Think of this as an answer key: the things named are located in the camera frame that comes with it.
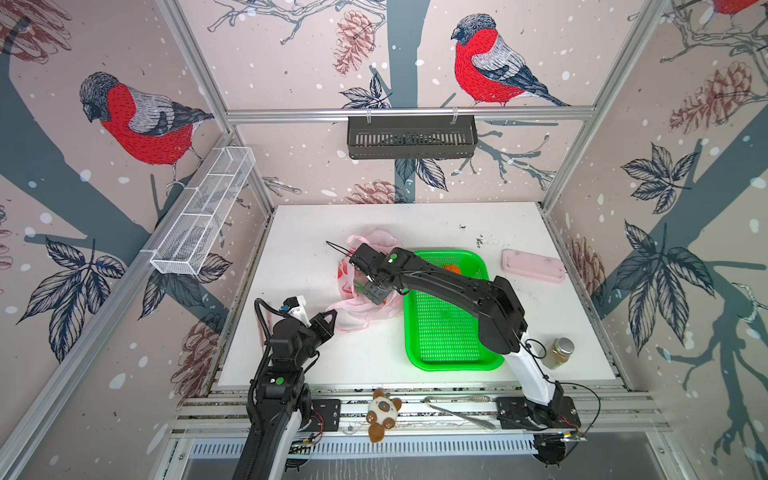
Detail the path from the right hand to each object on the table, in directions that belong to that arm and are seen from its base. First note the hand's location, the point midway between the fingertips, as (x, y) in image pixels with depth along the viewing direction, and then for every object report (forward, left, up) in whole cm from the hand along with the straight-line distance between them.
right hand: (380, 285), depth 90 cm
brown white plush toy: (-33, -3, -5) cm, 33 cm away
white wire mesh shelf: (-2, +46, +25) cm, 52 cm away
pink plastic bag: (-10, +6, +3) cm, 12 cm away
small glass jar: (-18, -47, 0) cm, 51 cm away
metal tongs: (-28, -29, -9) cm, 41 cm away
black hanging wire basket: (+48, -7, +22) cm, 53 cm away
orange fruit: (+7, -23, -1) cm, 24 cm away
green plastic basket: (-11, -19, -8) cm, 23 cm away
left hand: (-11, +11, +4) cm, 16 cm away
